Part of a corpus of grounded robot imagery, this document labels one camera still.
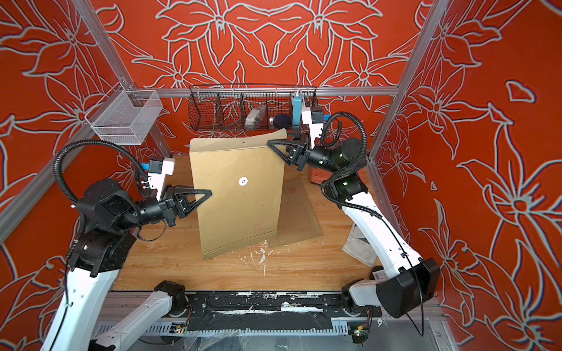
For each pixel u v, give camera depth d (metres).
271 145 0.50
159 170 0.44
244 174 0.53
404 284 0.37
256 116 0.92
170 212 0.44
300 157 0.48
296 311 0.73
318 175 1.03
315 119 0.46
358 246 0.87
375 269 0.80
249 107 1.01
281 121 0.97
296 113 0.88
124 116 0.92
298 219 0.94
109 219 0.40
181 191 0.47
